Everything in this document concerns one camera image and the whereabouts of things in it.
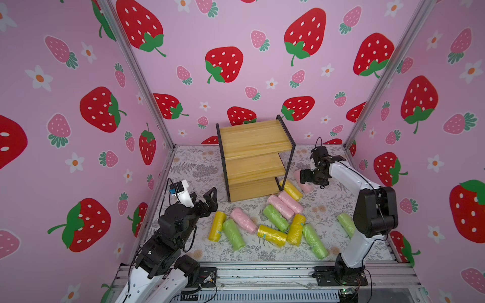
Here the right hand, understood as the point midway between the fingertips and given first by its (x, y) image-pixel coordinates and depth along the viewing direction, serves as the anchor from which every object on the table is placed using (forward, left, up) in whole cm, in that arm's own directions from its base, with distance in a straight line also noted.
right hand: (312, 180), depth 94 cm
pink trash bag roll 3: (-15, +15, -5) cm, 22 cm away
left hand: (-22, +45, +21) cm, 55 cm away
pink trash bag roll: (-2, +3, -4) cm, 5 cm away
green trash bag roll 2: (-29, +2, -5) cm, 30 cm away
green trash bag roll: (-20, +18, -4) cm, 27 cm away
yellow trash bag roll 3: (-28, +19, -5) cm, 34 cm away
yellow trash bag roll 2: (-21, +9, -5) cm, 24 cm away
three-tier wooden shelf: (-8, +31, +23) cm, 40 cm away
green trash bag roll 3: (-29, +37, -5) cm, 48 cm away
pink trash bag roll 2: (-13, +9, -6) cm, 17 cm away
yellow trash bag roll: (-4, +10, -5) cm, 12 cm away
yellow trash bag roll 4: (-28, +46, -5) cm, 54 cm away
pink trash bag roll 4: (-22, +33, -3) cm, 40 cm away
